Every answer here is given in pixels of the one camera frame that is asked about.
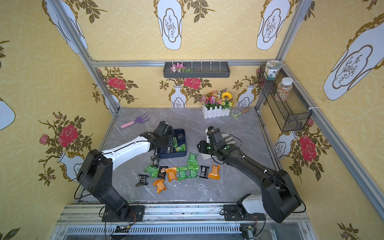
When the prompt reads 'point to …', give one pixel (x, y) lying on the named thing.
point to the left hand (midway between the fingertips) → (166, 139)
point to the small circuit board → (122, 228)
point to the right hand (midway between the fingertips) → (202, 143)
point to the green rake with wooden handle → (236, 115)
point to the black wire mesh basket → (292, 113)
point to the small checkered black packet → (155, 158)
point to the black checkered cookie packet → (142, 180)
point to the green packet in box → (182, 148)
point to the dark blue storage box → (179, 139)
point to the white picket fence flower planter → (216, 104)
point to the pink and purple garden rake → (139, 119)
